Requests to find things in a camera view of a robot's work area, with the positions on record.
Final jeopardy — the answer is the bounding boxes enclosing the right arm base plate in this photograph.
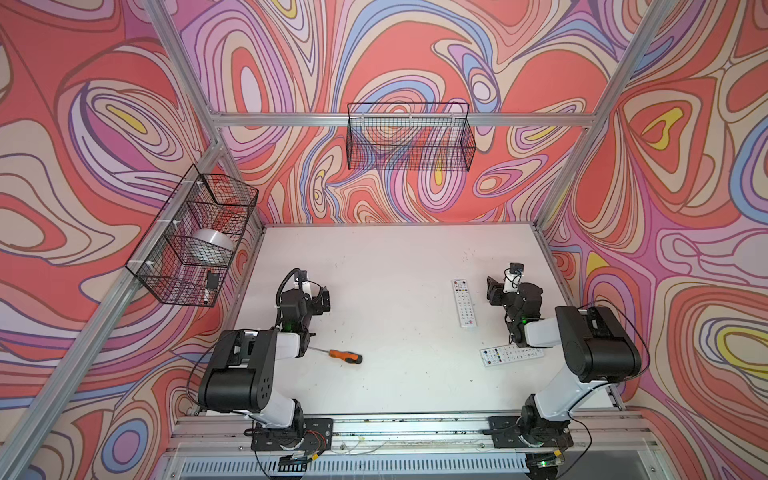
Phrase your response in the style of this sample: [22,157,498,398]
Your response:
[481,415,574,450]

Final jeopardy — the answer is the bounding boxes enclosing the black wire basket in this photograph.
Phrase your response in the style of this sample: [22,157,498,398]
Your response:
[346,100,476,173]
[125,165,259,307]

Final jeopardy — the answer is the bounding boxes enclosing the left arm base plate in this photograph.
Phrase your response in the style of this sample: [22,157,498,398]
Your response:
[244,417,334,453]

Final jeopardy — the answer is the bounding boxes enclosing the back black wire basket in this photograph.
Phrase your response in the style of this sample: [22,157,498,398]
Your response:
[346,100,476,173]

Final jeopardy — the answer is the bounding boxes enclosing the small black item in basket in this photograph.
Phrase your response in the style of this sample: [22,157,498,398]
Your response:
[205,270,220,292]

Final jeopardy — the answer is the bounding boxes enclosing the long white remote control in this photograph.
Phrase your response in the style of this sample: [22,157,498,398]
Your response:
[451,279,477,328]

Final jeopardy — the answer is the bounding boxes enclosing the small white remote control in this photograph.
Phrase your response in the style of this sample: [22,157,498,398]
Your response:
[479,344,544,367]

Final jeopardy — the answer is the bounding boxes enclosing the white bowl in basket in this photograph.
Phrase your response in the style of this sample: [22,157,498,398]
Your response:
[189,228,235,252]

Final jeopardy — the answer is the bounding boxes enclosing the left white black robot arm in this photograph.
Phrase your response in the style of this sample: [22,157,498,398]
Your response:
[197,286,331,437]

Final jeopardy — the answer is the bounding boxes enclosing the left black wire basket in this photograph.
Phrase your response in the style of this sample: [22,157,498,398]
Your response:
[125,165,259,307]

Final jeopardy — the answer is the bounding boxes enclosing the orange handle screwdriver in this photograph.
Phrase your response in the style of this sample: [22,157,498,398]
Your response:
[311,347,363,365]

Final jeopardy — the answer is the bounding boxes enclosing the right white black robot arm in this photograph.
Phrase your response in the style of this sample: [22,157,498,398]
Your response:
[486,277,642,446]

